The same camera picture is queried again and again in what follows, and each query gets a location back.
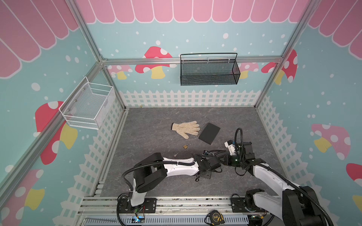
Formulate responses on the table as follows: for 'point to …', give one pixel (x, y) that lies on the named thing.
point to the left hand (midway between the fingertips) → (203, 174)
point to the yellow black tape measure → (214, 218)
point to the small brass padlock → (185, 146)
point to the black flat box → (209, 133)
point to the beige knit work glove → (191, 128)
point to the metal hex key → (204, 125)
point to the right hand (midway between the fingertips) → (217, 158)
